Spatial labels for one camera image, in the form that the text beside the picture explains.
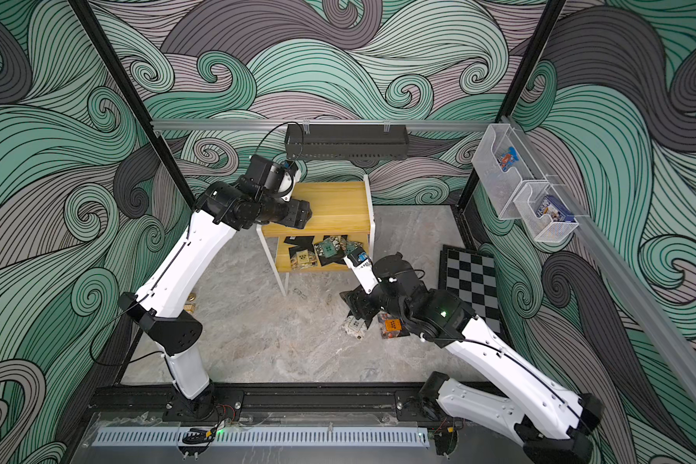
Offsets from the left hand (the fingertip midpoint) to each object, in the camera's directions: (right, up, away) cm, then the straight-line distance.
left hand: (299, 207), depth 72 cm
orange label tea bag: (+26, -36, +16) cm, 47 cm away
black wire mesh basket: (+12, +24, +23) cm, 36 cm away
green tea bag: (+14, -11, +15) cm, 23 cm away
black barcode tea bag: (-2, -10, +15) cm, 18 cm away
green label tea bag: (+7, -11, +14) cm, 19 cm away
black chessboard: (+54, -21, +23) cm, 63 cm away
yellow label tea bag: (-1, -15, +12) cm, 19 cm away
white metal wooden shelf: (+11, 0, +3) cm, 12 cm away
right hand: (+15, -19, -4) cm, 24 cm away
